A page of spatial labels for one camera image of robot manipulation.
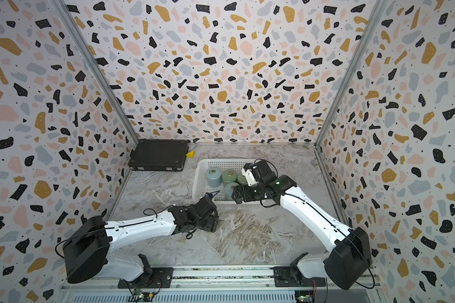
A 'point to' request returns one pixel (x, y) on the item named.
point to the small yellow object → (191, 154)
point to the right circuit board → (304, 296)
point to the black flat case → (158, 154)
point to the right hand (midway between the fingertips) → (240, 195)
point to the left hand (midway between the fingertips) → (214, 220)
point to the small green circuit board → (146, 297)
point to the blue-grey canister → (228, 190)
